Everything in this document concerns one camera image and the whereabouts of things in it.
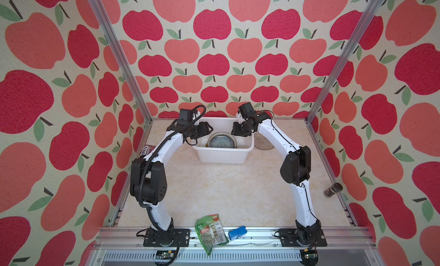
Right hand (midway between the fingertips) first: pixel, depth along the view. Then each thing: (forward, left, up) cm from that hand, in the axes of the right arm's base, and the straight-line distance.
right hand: (234, 134), depth 95 cm
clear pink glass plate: (+3, +7, -10) cm, 13 cm away
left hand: (-4, +12, +5) cm, 14 cm away
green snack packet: (-47, +8, -13) cm, 49 cm away
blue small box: (-46, -4, -12) cm, 48 cm away
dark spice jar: (-24, -49, -5) cm, 55 cm away
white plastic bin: (-7, -5, -9) cm, 12 cm away
